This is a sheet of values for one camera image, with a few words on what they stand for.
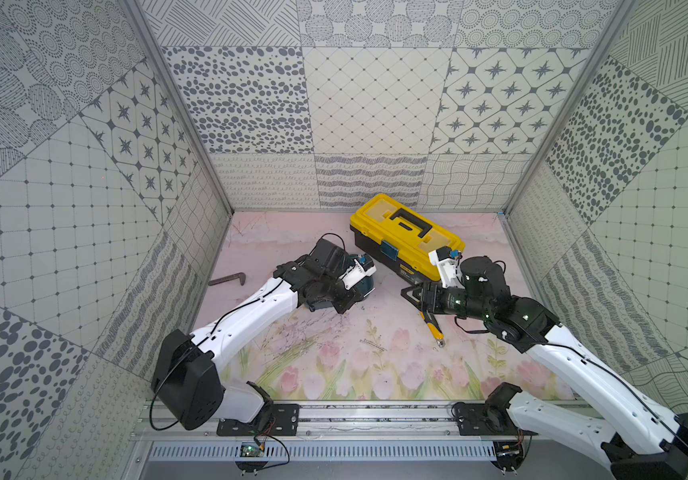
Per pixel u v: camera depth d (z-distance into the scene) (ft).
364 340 2.89
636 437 1.28
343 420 2.49
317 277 1.98
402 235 2.98
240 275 3.30
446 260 2.05
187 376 1.31
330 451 2.30
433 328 2.94
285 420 2.40
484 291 1.69
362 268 2.25
